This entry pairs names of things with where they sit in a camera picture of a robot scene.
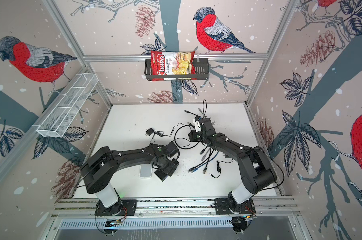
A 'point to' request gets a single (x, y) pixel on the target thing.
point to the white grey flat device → (145, 171)
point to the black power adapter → (149, 132)
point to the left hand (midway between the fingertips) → (168, 169)
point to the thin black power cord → (164, 135)
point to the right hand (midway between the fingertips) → (187, 136)
